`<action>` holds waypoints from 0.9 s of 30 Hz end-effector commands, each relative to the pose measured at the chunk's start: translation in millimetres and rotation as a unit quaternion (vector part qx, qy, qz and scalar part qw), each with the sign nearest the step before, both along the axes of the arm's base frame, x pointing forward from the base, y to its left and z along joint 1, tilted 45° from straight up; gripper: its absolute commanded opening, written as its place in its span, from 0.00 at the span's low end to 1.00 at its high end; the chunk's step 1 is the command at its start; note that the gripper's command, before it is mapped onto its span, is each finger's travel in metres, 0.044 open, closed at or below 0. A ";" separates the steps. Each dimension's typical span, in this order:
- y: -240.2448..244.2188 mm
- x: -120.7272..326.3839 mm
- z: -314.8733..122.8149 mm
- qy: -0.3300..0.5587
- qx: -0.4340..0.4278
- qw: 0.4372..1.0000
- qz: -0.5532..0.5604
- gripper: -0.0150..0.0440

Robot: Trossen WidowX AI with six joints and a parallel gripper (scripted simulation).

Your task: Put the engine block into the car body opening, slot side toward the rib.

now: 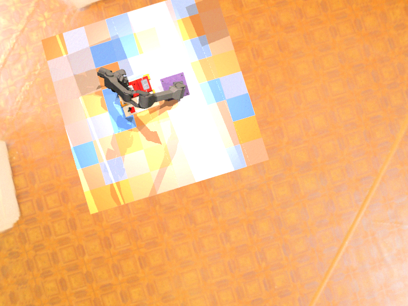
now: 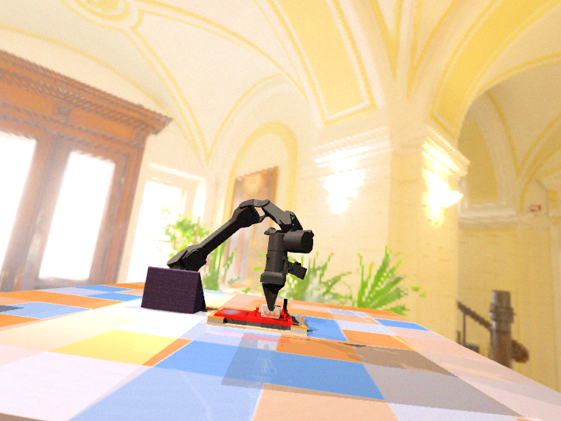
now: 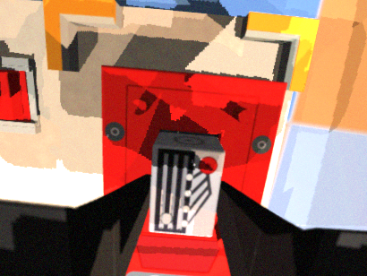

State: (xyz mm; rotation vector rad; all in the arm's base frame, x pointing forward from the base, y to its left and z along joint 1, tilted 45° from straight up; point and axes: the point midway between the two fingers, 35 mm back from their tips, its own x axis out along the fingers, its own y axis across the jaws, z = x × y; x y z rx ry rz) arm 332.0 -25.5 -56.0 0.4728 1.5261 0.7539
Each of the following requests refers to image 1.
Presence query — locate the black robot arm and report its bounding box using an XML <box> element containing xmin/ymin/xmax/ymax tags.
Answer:
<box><xmin>97</xmin><ymin>67</ymin><xmax>186</xmax><ymax>109</ymax></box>

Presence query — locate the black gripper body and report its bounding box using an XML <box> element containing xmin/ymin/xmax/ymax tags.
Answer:
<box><xmin>116</xmin><ymin>69</ymin><xmax>131</xmax><ymax>91</ymax></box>

